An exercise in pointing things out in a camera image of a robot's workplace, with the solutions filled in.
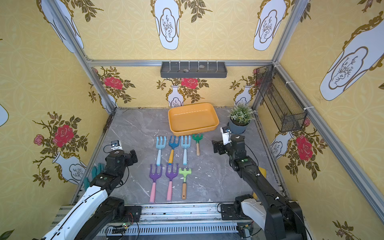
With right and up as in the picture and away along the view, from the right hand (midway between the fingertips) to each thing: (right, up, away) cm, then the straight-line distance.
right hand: (219, 139), depth 85 cm
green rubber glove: (-72, -19, +3) cm, 75 cm away
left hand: (-51, -7, -2) cm, 52 cm away
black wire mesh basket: (+37, +19, +1) cm, 42 cm away
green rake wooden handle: (-12, -1, +18) cm, 22 cm away
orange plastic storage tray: (-15, +12, +29) cm, 35 cm away
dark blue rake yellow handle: (-28, -6, +14) cm, 32 cm away
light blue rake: (-20, -6, +14) cm, 25 cm away
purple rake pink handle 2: (-28, -21, +1) cm, 35 cm away
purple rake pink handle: (-37, -22, +2) cm, 43 cm away
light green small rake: (-20, -20, +3) cm, 28 cm away
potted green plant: (+14, +13, +8) cm, 21 cm away
